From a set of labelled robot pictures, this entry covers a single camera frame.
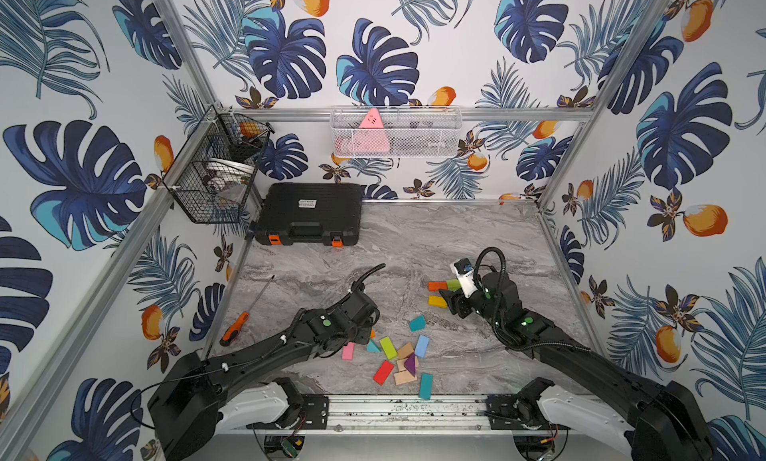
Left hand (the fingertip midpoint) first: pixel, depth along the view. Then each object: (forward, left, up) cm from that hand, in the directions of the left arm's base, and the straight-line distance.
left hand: (362, 321), depth 82 cm
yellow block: (+11, -21, -6) cm, 25 cm away
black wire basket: (+29, +45, +23) cm, 58 cm away
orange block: (+17, -22, -8) cm, 29 cm away
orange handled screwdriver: (-4, +38, -7) cm, 39 cm away
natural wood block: (-11, -12, -7) cm, 18 cm away
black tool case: (+41, +24, -2) cm, 47 cm away
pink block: (-6, +4, -7) cm, 10 cm away
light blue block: (-3, -17, -7) cm, 18 cm away
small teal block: (-5, -3, -6) cm, 8 cm away
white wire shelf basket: (+51, -6, +27) cm, 58 cm away
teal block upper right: (+4, -16, -9) cm, 19 cm away
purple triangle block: (-9, -14, -5) cm, 17 cm away
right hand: (+11, -24, +6) cm, 27 cm away
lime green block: (-4, -8, -7) cm, 11 cm away
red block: (-11, -7, -8) cm, 15 cm away
